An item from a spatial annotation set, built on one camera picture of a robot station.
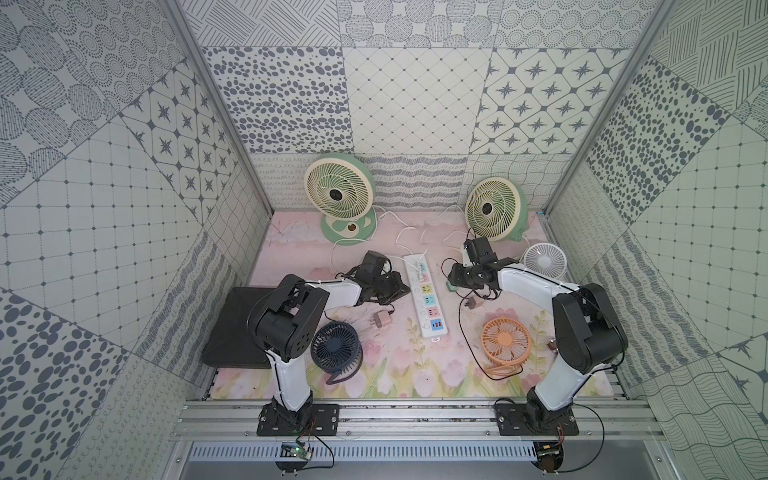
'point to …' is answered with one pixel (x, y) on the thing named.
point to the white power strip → (425, 296)
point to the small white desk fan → (546, 258)
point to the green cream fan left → (341, 188)
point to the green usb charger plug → (451, 288)
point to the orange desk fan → (506, 344)
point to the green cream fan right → (497, 209)
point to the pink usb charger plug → (382, 318)
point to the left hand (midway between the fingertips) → (412, 283)
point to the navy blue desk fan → (336, 347)
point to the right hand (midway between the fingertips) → (455, 280)
